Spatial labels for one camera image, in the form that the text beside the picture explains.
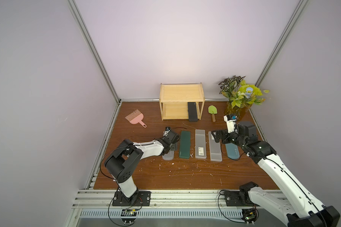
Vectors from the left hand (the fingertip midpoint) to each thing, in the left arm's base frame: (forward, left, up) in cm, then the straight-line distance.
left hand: (172, 142), depth 94 cm
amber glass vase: (+20, -46, +13) cm, 52 cm away
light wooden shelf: (+24, -1, +20) cm, 31 cm away
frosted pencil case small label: (-5, -29, +1) cm, 29 cm away
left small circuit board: (-39, +22, -3) cm, 45 cm away
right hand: (-2, -27, +23) cm, 35 cm away
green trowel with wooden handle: (+30, -33, 0) cm, 44 cm away
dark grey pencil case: (+20, -15, +4) cm, 25 cm away
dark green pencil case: (-3, -9, +3) cm, 9 cm away
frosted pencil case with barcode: (-1, -19, +1) cm, 19 cm away
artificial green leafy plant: (+25, -44, +23) cm, 56 cm away
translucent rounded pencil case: (-10, +2, +1) cm, 10 cm away
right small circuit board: (-39, -40, -2) cm, 56 cm away
